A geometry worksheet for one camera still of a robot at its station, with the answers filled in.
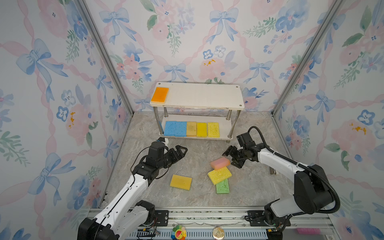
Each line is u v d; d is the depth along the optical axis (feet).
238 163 2.60
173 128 3.31
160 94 2.57
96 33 2.52
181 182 2.76
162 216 2.44
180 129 3.29
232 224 2.40
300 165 1.56
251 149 2.16
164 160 2.16
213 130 3.29
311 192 1.41
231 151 2.60
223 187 2.69
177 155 2.30
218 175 2.81
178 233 2.26
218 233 2.30
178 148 2.33
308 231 2.23
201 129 3.29
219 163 2.87
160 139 2.41
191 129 3.29
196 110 4.00
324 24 2.45
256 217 2.41
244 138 2.35
